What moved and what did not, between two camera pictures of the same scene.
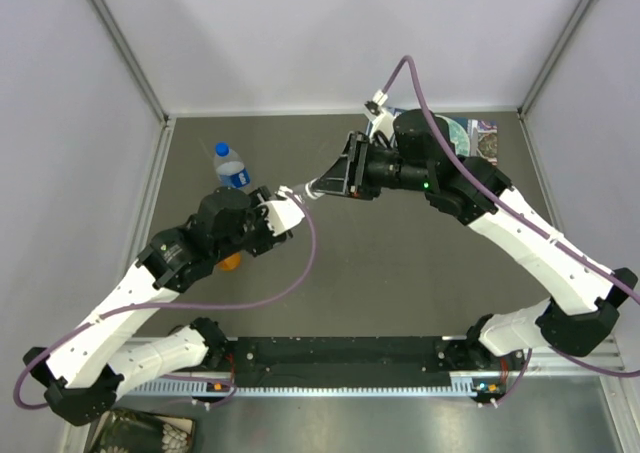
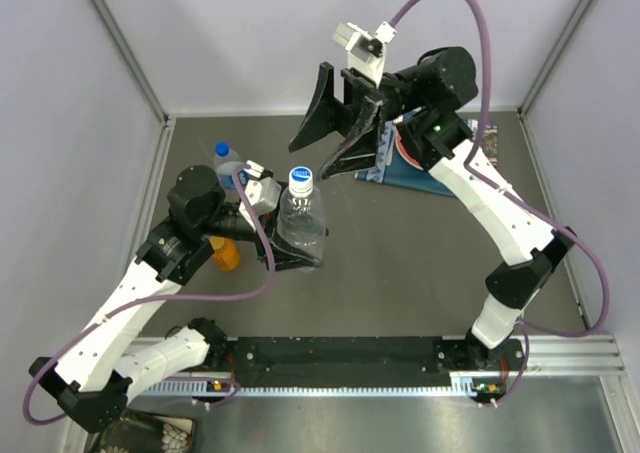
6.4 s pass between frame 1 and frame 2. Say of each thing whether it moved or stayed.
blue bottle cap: stayed
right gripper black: moved
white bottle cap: moved
